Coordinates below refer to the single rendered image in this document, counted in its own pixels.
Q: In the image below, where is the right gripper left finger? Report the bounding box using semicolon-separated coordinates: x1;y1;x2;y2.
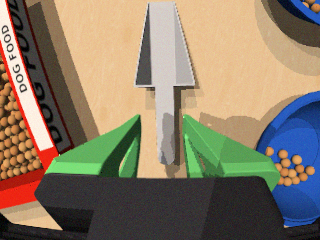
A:
44;114;142;177

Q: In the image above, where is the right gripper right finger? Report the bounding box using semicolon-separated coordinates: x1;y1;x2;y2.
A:
182;114;281;192

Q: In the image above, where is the blue bowl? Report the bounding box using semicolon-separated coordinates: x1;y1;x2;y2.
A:
256;91;320;227
277;0;320;26

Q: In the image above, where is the grey scoop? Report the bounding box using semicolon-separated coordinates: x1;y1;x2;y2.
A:
133;1;195;165

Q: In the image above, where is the red cardboard food box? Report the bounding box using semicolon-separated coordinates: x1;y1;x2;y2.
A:
0;0;75;209

